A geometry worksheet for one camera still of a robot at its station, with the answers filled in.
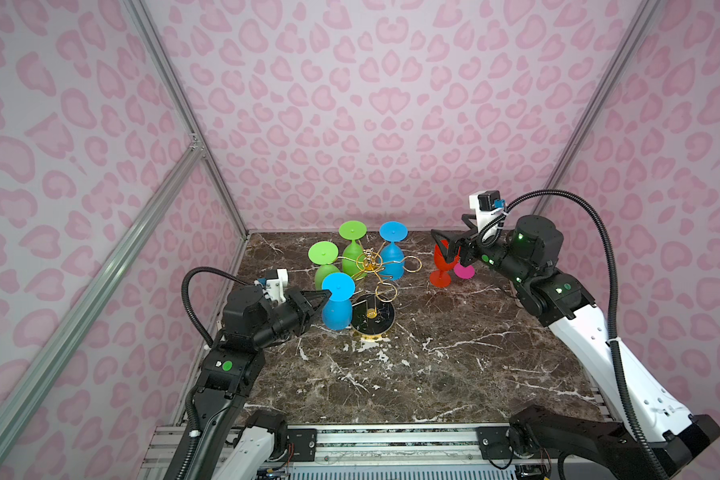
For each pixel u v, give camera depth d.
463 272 1.04
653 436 0.37
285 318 0.58
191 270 0.53
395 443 0.75
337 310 0.72
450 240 0.57
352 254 0.83
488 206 0.52
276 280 0.62
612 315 0.44
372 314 0.95
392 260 0.75
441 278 1.04
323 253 0.75
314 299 0.64
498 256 0.54
